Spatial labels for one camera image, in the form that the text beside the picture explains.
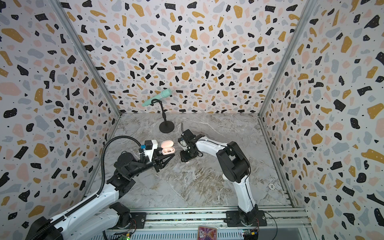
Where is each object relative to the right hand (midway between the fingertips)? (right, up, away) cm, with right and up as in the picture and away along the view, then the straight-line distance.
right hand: (183, 156), depth 93 cm
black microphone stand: (-16, +19, +20) cm, 31 cm away
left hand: (-1, +8, -26) cm, 27 cm away
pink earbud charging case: (-4, +9, -25) cm, 26 cm away
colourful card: (+14, -31, -24) cm, 42 cm away
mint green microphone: (-11, +37, -6) cm, 39 cm away
